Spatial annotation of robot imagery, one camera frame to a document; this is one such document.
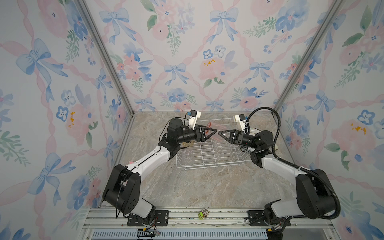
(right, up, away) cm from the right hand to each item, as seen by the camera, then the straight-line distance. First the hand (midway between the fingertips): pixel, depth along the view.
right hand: (219, 135), depth 69 cm
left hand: (-2, +2, +2) cm, 4 cm away
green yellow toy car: (-7, -39, +4) cm, 40 cm away
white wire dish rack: (+2, -12, +27) cm, 29 cm away
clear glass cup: (-15, -12, +15) cm, 25 cm away
